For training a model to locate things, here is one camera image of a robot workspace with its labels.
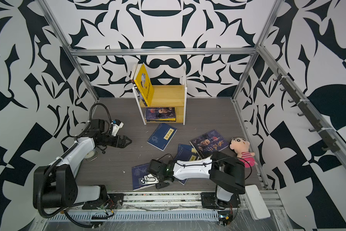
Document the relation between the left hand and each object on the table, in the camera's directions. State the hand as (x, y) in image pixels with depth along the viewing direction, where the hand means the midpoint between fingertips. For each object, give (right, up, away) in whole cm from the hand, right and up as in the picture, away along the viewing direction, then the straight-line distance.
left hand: (123, 138), depth 88 cm
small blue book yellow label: (+22, 0, +9) cm, 24 cm away
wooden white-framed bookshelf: (+26, +26, +6) cm, 37 cm away
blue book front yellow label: (+10, -18, -5) cm, 21 cm away
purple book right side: (+51, -5, +6) cm, 51 cm away
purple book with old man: (+19, +15, +14) cm, 28 cm away
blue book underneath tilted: (+39, -6, +4) cm, 40 cm away
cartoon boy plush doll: (+70, -5, 0) cm, 70 cm away
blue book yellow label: (+36, -10, +1) cm, 38 cm away
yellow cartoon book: (+23, +11, +12) cm, 28 cm away
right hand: (+20, -19, -5) cm, 28 cm away
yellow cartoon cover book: (+13, +31, -6) cm, 35 cm away
